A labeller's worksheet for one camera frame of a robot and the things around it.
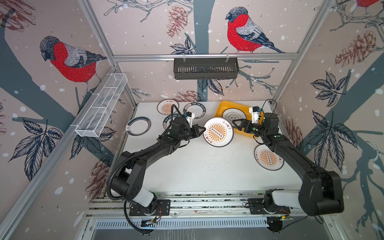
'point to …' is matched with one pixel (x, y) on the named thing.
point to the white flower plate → (233, 114)
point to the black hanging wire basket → (206, 68)
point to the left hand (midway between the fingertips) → (206, 129)
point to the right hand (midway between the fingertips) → (236, 123)
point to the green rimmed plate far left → (138, 126)
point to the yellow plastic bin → (224, 105)
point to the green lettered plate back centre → (197, 108)
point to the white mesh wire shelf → (100, 107)
